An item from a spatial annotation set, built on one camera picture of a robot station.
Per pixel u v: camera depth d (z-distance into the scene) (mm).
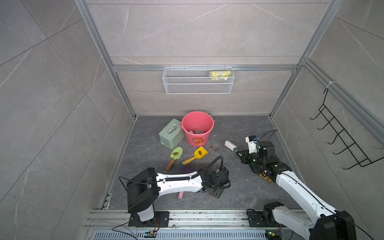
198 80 1009
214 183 597
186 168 907
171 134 982
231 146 873
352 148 628
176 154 980
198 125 1074
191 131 897
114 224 725
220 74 836
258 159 676
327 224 397
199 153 975
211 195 690
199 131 1087
